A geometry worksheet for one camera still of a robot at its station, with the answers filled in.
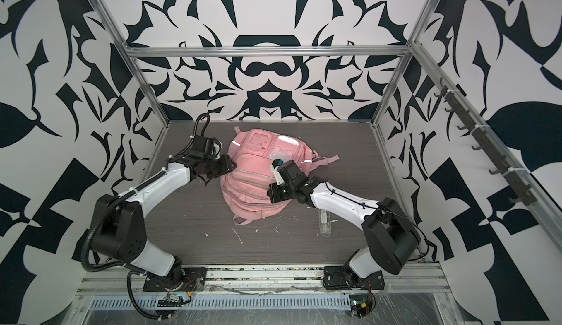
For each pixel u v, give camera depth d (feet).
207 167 2.34
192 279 2.43
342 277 2.44
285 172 2.20
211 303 2.34
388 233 1.43
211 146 2.40
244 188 2.86
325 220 2.83
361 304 2.33
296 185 2.16
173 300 2.25
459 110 2.10
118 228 1.43
